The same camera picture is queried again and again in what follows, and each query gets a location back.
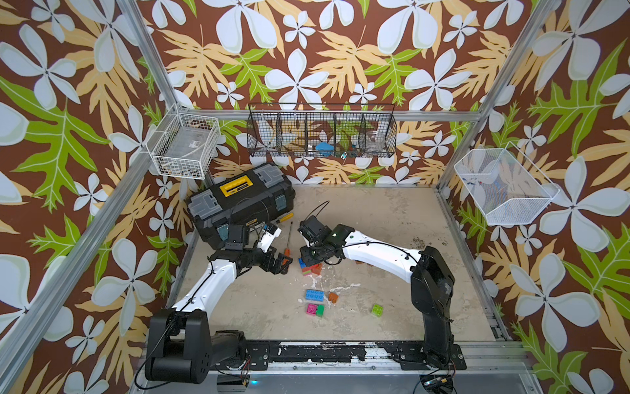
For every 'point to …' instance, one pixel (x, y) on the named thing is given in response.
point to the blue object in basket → (325, 148)
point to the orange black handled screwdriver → (287, 250)
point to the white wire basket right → (505, 185)
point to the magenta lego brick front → (312, 309)
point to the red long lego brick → (317, 268)
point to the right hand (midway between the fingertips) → (304, 256)
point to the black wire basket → (335, 130)
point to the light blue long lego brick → (314, 295)
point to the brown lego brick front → (333, 297)
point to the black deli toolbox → (223, 213)
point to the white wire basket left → (184, 142)
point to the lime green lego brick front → (377, 310)
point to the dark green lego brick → (320, 310)
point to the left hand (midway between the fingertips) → (282, 251)
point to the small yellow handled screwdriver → (286, 217)
